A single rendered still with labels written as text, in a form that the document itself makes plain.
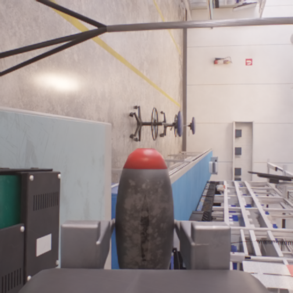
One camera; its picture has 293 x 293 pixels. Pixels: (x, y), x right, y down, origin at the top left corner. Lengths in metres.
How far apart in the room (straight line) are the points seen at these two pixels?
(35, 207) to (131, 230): 0.26
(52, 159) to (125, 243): 0.35
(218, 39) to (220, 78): 1.19
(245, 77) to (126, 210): 11.37
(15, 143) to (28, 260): 0.12
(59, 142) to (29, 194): 0.14
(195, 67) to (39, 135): 11.17
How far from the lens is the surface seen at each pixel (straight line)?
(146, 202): 0.16
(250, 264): 2.78
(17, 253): 0.39
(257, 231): 3.94
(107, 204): 0.74
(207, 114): 11.38
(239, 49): 11.67
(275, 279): 2.55
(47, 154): 0.49
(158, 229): 0.16
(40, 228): 0.42
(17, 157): 0.42
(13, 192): 0.40
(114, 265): 1.86
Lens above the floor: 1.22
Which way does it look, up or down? 12 degrees down
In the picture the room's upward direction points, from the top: 91 degrees clockwise
